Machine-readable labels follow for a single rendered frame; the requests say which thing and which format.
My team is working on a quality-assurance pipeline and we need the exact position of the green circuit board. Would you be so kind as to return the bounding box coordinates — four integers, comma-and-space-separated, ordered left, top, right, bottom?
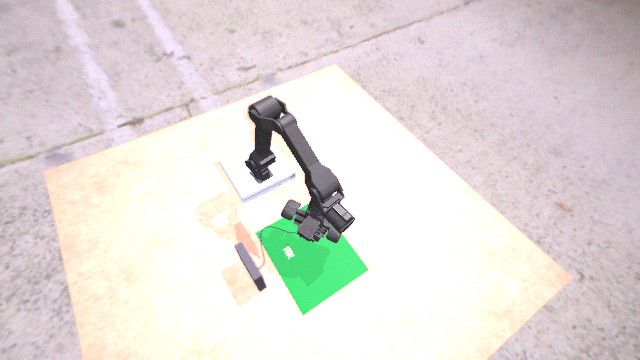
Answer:
256, 215, 369, 316

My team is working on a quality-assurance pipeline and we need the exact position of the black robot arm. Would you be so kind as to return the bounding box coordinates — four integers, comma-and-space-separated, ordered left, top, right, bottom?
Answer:
244, 95, 355, 243

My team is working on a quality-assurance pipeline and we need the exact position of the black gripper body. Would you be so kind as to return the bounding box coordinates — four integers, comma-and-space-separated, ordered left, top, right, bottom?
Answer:
281, 199, 342, 243

